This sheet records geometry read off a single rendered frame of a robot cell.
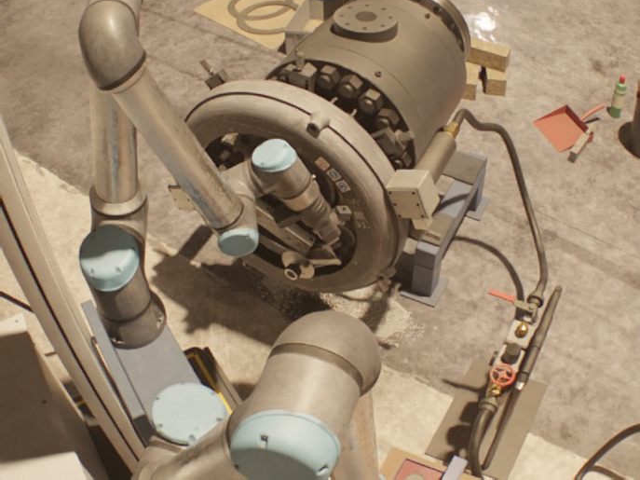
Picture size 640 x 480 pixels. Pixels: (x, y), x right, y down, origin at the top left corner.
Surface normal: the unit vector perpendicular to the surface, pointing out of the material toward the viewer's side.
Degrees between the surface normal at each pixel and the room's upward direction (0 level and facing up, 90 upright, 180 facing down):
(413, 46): 33
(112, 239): 5
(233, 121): 90
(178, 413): 5
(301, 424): 22
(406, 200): 90
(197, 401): 5
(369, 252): 90
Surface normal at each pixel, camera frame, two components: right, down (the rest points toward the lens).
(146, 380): -0.02, -0.70
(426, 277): -0.46, 0.64
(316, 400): 0.38, -0.56
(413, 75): 0.62, -0.26
